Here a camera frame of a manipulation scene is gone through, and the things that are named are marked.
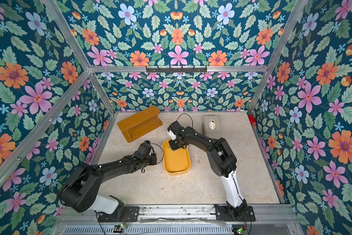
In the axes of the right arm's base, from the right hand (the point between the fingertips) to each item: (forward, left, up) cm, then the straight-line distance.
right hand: (173, 145), depth 95 cm
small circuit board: (-45, +24, -7) cm, 52 cm away
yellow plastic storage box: (-11, -3, -2) cm, 11 cm away
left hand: (-7, +10, -3) cm, 12 cm away
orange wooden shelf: (+11, +25, +7) cm, 28 cm away
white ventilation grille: (-45, +7, -6) cm, 46 cm away
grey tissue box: (+13, -25, +4) cm, 29 cm away
